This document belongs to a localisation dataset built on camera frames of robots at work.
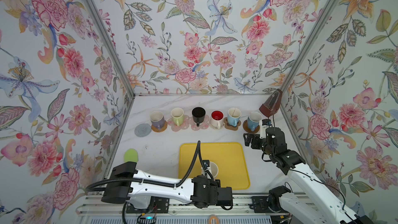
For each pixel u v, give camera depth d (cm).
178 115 98
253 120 93
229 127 103
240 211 74
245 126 103
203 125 103
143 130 101
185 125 104
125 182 45
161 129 100
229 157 97
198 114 99
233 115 100
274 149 59
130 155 91
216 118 102
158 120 100
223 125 104
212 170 83
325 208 43
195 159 48
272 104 103
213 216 72
